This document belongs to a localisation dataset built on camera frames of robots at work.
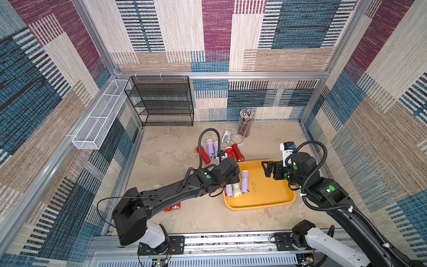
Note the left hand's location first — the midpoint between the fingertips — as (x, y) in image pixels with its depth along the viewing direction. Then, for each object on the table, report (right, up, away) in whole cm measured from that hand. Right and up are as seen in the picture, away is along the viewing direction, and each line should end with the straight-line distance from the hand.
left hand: (236, 174), depth 79 cm
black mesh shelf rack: (-44, +42, +30) cm, 67 cm away
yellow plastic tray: (+14, -10, +4) cm, 18 cm away
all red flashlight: (-16, +5, +21) cm, 27 cm away
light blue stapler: (-2, +18, +32) cm, 37 cm away
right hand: (+15, +5, -6) cm, 17 cm away
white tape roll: (+4, +17, +33) cm, 37 cm away
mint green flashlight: (+1, -11, +6) cm, 12 cm away
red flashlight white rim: (-2, +11, +24) cm, 26 cm away
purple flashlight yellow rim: (+6, -3, +13) cm, 14 cm away
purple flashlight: (-3, -10, +8) cm, 13 cm away
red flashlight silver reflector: (+4, +6, +21) cm, 22 cm away
